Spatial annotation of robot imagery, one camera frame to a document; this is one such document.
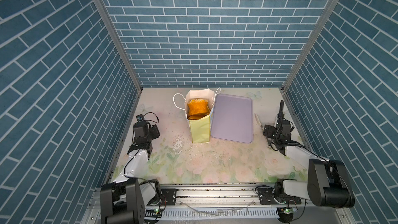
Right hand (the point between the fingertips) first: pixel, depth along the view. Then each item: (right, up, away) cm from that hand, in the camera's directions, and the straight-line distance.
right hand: (274, 125), depth 92 cm
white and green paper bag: (-44, 0, -11) cm, 46 cm away
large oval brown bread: (-46, +11, -9) cm, 48 cm away
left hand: (-73, 0, -4) cm, 73 cm away
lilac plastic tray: (-24, +4, +12) cm, 26 cm away
